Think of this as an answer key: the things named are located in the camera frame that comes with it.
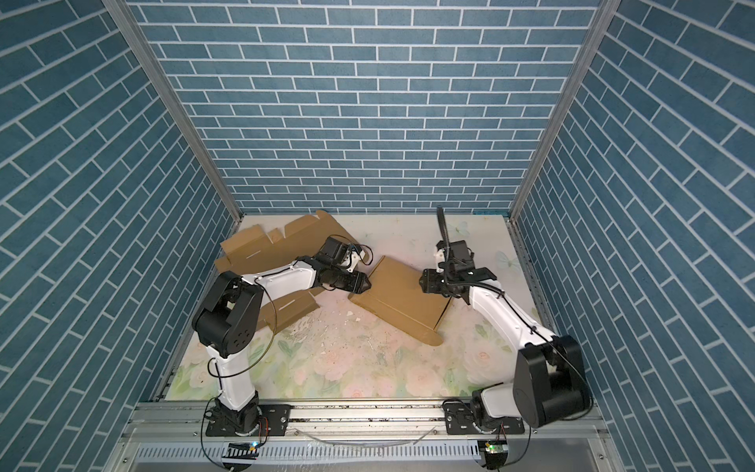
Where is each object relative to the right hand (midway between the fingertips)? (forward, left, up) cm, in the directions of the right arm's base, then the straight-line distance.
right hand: (425, 278), depth 87 cm
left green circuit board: (-45, +44, -15) cm, 65 cm away
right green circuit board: (-39, -19, -17) cm, 47 cm away
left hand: (+1, +19, -8) cm, 21 cm away
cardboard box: (+15, +64, -10) cm, 66 cm away
